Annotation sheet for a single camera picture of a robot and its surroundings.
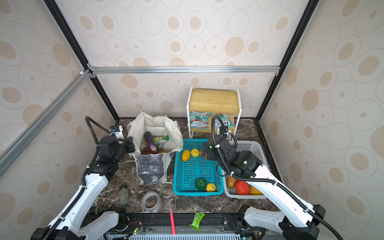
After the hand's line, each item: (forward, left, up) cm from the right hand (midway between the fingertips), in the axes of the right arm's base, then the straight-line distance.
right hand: (212, 146), depth 69 cm
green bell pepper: (-9, +5, -23) cm, 25 cm away
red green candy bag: (+26, +6, -9) cm, 28 cm away
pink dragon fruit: (+10, +38, -18) cm, 43 cm away
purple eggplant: (+18, +37, -17) cm, 44 cm away
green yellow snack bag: (+17, +31, -16) cm, 39 cm away
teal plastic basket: (0, +14, -27) cm, 31 cm away
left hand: (+10, +40, -2) cm, 41 cm away
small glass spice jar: (-14, +47, -24) cm, 55 cm away
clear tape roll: (-16, +36, -25) cm, 46 cm away
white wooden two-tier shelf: (+27, +5, +4) cm, 27 cm away
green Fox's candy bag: (+29, -11, -10) cm, 32 cm away
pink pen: (-26, +20, -27) cm, 43 cm away
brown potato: (-8, -11, -23) cm, 27 cm away
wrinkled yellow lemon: (+10, +14, -24) cm, 30 cm away
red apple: (-12, -16, -21) cm, 29 cm away
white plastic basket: (+13, -29, -19) cm, 37 cm away
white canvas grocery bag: (-4, +30, -12) cm, 33 cm away
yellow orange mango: (-13, -22, -24) cm, 35 cm away
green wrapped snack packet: (-24, +7, -27) cm, 37 cm away
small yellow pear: (+11, +9, -23) cm, 27 cm away
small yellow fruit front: (-11, 0, -23) cm, 25 cm away
